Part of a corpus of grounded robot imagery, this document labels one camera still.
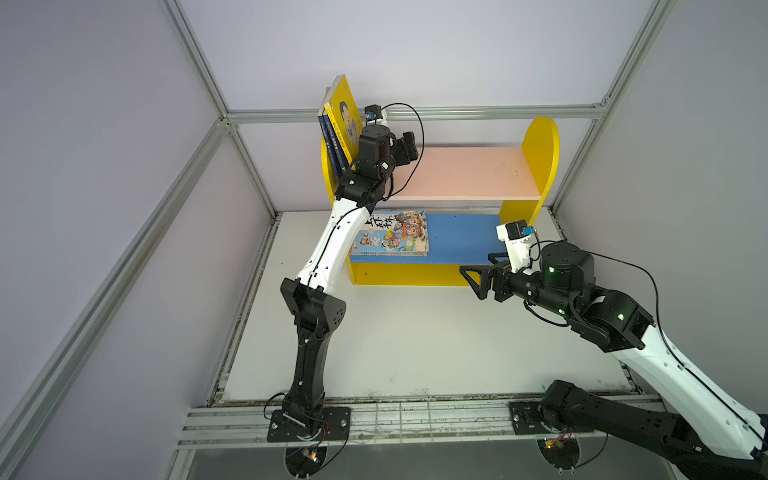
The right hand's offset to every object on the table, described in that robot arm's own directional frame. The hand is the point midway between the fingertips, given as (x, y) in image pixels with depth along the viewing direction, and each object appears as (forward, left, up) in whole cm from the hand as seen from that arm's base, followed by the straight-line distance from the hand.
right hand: (476, 258), depth 62 cm
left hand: (+34, +19, +10) cm, 40 cm away
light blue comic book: (+23, +19, -20) cm, 36 cm away
